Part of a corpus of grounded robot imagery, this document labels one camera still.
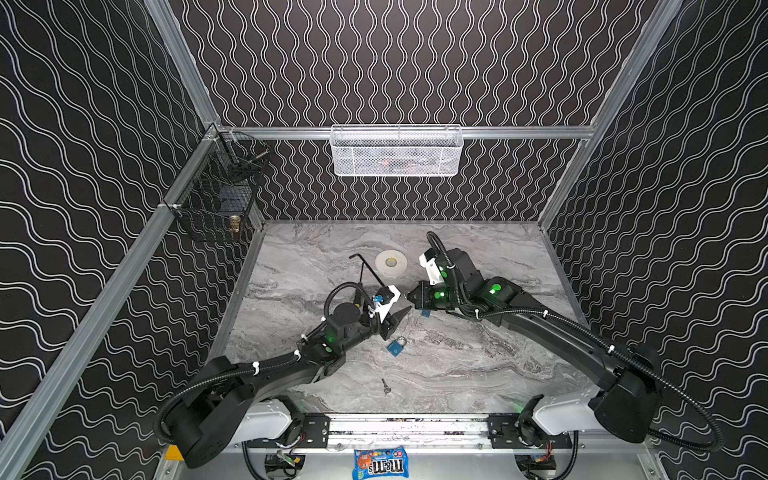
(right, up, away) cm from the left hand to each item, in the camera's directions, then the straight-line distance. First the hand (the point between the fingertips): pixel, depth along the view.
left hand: (413, 303), depth 75 cm
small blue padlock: (+6, -6, +21) cm, 23 cm away
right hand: (-1, +1, +2) cm, 3 cm away
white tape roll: (-5, +9, +33) cm, 34 cm away
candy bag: (-10, -36, -6) cm, 38 cm away
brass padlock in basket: (-46, +21, +3) cm, 50 cm away
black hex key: (-17, +12, +35) cm, 41 cm away
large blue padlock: (-3, -15, +13) cm, 20 cm away
